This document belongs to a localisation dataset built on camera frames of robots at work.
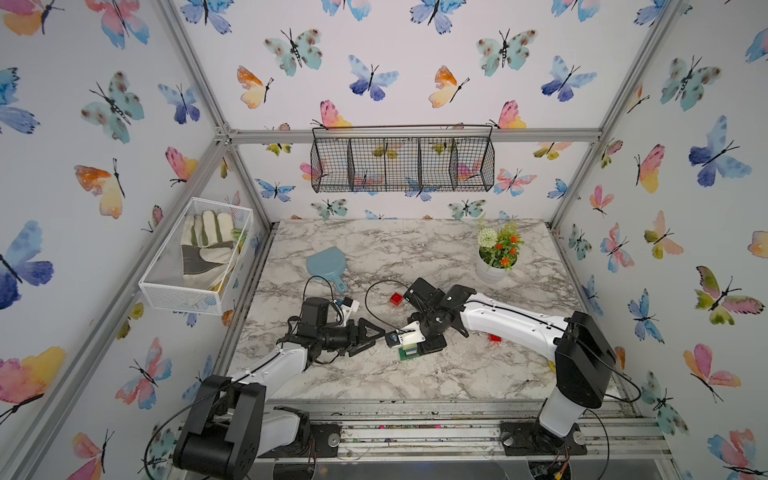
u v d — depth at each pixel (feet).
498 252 3.06
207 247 2.51
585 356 1.52
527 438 2.42
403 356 2.82
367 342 2.59
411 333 2.33
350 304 2.66
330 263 3.64
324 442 2.39
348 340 2.41
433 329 2.27
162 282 2.07
